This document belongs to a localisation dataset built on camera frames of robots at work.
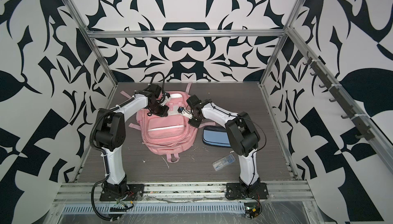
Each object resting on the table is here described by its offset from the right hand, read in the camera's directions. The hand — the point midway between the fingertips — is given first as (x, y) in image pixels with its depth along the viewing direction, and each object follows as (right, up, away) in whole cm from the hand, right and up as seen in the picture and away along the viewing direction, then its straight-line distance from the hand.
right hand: (194, 119), depth 95 cm
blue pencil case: (+13, -9, -5) cm, 17 cm away
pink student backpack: (-12, -8, -9) cm, 17 cm away
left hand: (-18, +5, +2) cm, 18 cm away
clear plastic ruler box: (+15, -22, -12) cm, 29 cm away
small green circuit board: (+26, -40, -23) cm, 53 cm away
